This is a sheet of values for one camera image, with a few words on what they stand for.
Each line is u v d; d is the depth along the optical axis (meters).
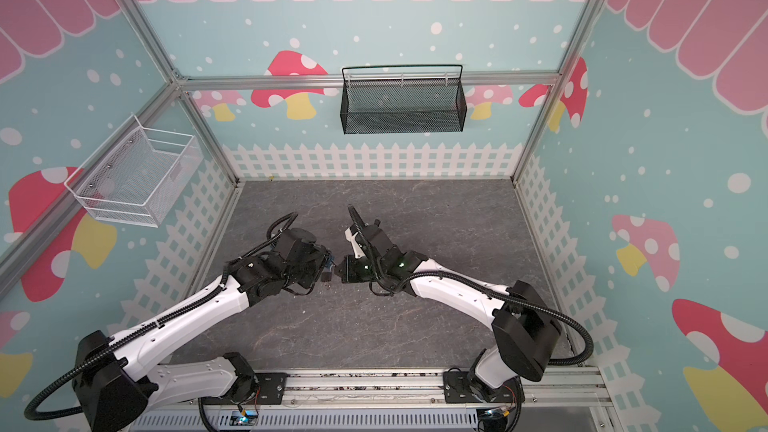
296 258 0.60
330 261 0.78
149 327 0.43
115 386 0.37
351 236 0.73
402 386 0.76
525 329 0.43
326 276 0.95
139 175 1.20
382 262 0.60
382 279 0.60
